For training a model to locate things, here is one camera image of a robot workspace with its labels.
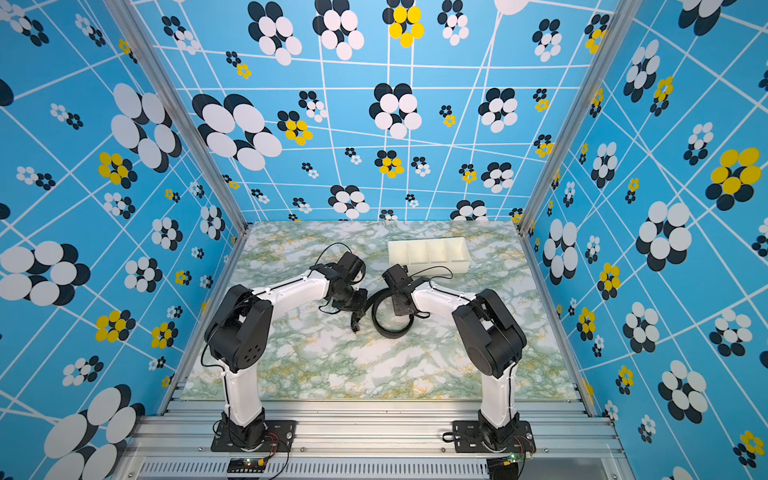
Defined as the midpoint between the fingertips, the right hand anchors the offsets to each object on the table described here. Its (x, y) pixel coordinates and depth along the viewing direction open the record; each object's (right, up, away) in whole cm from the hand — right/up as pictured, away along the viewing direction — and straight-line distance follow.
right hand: (412, 302), depth 97 cm
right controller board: (+20, -35, -28) cm, 49 cm away
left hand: (-15, 0, -3) cm, 15 cm away
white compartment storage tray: (+7, +15, +10) cm, 19 cm away
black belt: (-13, +1, -1) cm, 13 cm away
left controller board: (-42, -36, -25) cm, 61 cm away
